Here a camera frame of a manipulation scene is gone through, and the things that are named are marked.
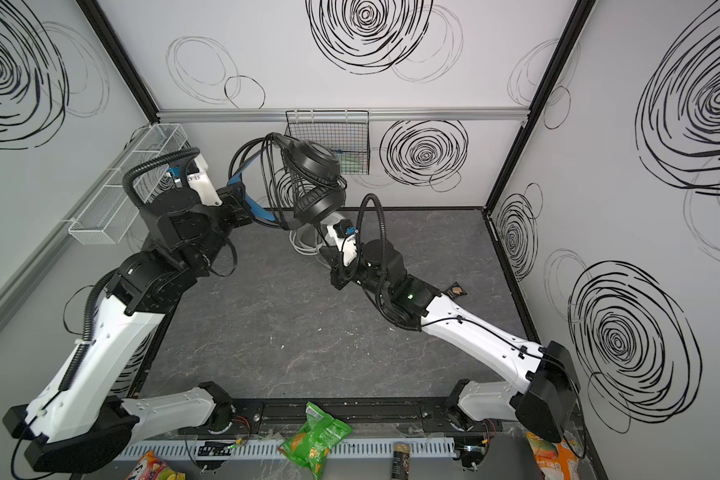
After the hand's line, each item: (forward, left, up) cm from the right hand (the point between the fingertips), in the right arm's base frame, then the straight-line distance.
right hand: (317, 250), depth 66 cm
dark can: (-36, -19, -30) cm, 50 cm away
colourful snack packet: (-38, +37, -30) cm, 60 cm away
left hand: (+4, +13, +15) cm, 20 cm away
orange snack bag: (-35, -52, -28) cm, 69 cm away
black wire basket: (+48, -4, +1) cm, 48 cm away
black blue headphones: (+50, +20, -22) cm, 58 cm away
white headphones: (+30, +12, -33) cm, 46 cm away
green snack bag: (-33, +1, -27) cm, 43 cm away
